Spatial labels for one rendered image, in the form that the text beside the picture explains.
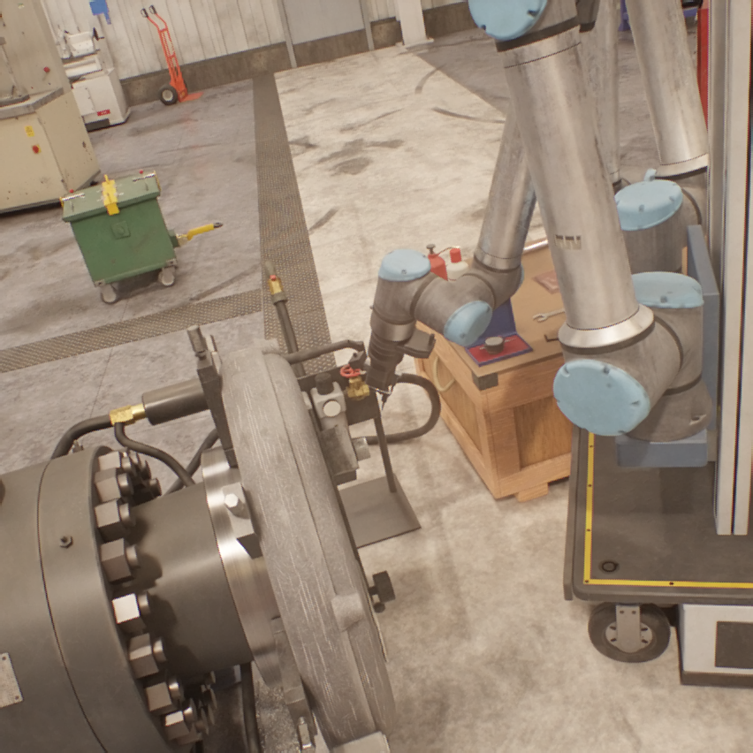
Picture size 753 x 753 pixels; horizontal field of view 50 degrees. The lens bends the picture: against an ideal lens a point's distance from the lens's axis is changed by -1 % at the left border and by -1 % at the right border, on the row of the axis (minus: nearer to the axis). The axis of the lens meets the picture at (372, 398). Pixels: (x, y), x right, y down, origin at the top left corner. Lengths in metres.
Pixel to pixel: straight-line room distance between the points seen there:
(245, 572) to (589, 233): 0.74
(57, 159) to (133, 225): 2.65
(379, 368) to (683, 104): 0.90
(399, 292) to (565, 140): 0.45
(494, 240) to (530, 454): 1.06
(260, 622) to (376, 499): 1.29
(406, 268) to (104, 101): 9.39
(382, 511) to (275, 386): 1.28
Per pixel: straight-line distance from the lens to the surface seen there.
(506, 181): 1.45
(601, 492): 2.01
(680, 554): 1.85
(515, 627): 2.15
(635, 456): 1.57
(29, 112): 7.19
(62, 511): 1.38
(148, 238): 4.69
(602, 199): 1.24
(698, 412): 1.57
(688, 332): 1.46
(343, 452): 1.60
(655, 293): 1.45
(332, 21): 11.90
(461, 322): 1.45
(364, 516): 2.54
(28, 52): 7.77
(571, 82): 1.21
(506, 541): 2.38
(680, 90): 2.00
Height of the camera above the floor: 1.58
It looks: 30 degrees down
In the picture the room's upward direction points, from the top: 13 degrees counter-clockwise
